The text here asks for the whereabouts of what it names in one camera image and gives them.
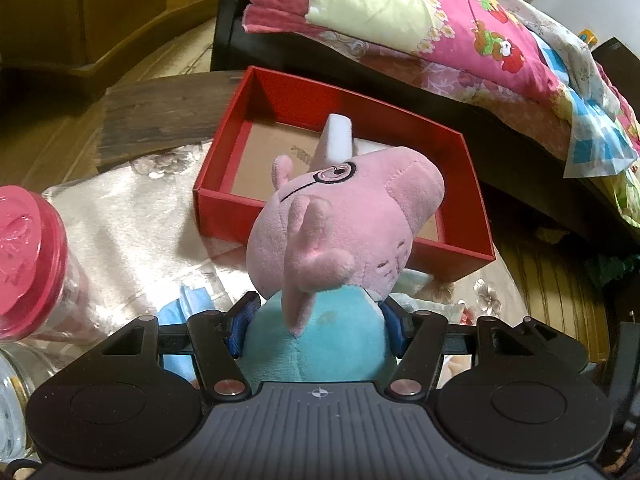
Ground clear glass jar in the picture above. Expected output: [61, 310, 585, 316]
[0, 341, 60, 463]

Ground blue face mask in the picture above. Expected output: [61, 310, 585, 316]
[155, 282, 227, 386]

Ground black sofa frame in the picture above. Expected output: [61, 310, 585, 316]
[210, 0, 639, 259]

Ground pink floral quilt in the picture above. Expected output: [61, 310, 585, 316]
[243, 0, 639, 226]

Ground wooden cabinet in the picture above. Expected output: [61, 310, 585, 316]
[1, 0, 218, 94]

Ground white sponge block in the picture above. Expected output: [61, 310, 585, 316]
[309, 114, 387, 170]

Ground plastic jar with pink lid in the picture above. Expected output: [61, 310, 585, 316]
[0, 185, 113, 344]

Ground pink pig plush toy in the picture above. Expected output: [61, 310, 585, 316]
[238, 146, 445, 388]

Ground red cardboard box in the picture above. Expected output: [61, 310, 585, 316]
[192, 65, 497, 283]

